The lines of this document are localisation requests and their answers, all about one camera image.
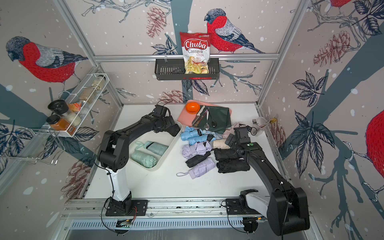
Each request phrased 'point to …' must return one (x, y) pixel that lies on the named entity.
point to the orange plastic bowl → (192, 108)
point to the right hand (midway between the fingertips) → (234, 140)
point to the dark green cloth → (214, 119)
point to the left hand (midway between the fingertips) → (171, 120)
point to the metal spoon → (206, 126)
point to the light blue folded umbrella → (190, 131)
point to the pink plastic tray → (187, 118)
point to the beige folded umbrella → (220, 144)
